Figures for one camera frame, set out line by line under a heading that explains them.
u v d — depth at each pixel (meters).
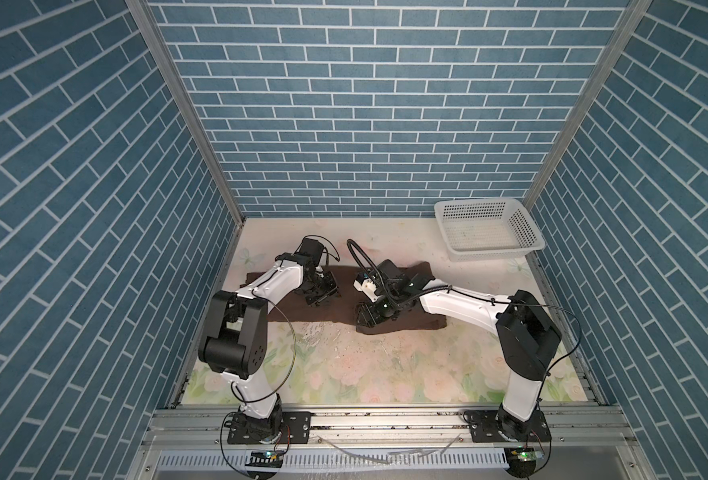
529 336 0.48
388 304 0.74
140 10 0.69
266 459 0.72
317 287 0.79
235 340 0.47
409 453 0.71
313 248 0.77
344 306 0.90
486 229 1.19
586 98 0.86
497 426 0.67
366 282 0.80
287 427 0.73
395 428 0.75
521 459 0.72
